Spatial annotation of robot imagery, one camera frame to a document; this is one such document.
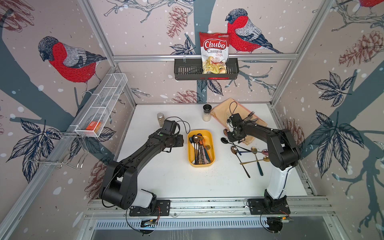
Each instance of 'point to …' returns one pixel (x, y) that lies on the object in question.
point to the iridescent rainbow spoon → (225, 131)
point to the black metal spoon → (225, 141)
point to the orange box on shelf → (94, 125)
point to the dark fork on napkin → (249, 115)
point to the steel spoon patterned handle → (204, 160)
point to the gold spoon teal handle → (254, 150)
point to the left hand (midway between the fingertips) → (182, 138)
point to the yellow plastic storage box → (209, 136)
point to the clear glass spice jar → (161, 118)
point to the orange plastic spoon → (202, 142)
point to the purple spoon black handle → (200, 136)
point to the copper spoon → (196, 139)
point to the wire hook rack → (69, 149)
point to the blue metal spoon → (191, 140)
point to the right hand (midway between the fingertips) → (231, 136)
